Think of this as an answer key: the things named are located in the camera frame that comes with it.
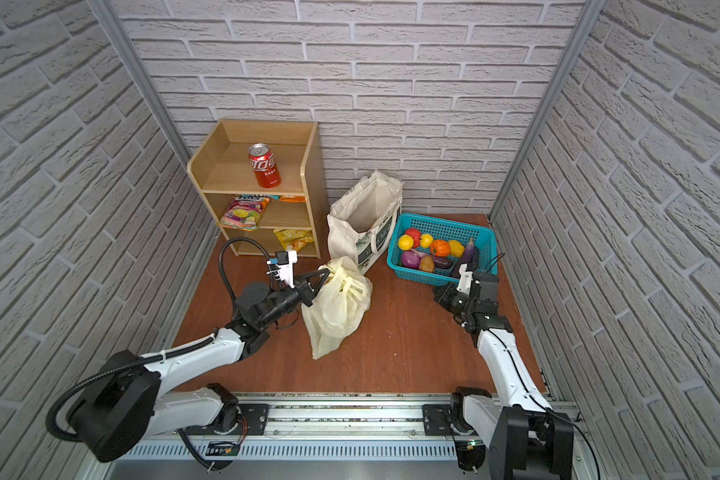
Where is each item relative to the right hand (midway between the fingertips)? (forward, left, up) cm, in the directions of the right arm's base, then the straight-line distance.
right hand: (433, 285), depth 84 cm
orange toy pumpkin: (+19, -9, -8) cm, 23 cm away
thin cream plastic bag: (-7, +27, +6) cm, 28 cm away
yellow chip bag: (+29, +43, -9) cm, 52 cm away
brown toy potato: (+12, -2, -7) cm, 15 cm away
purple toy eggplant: (+16, -17, -10) cm, 25 cm away
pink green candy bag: (+28, +56, +7) cm, 63 cm away
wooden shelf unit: (+36, +61, +18) cm, 73 cm away
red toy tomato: (+25, -1, -7) cm, 26 cm away
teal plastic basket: (+27, -11, -6) cm, 30 cm away
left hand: (+1, +29, +10) cm, 31 cm away
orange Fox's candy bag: (+35, +42, +5) cm, 55 cm away
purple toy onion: (+15, +3, -8) cm, 17 cm away
